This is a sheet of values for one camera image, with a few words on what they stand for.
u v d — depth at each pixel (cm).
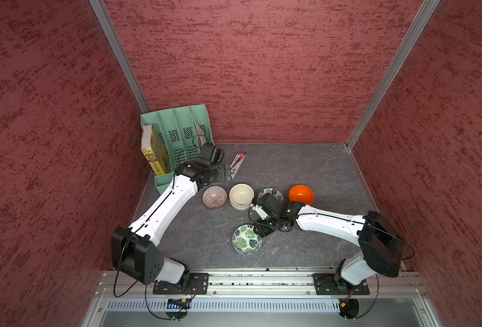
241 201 91
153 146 87
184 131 112
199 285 74
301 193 92
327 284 74
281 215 63
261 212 69
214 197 95
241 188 92
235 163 110
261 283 76
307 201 90
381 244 43
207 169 72
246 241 83
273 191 95
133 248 40
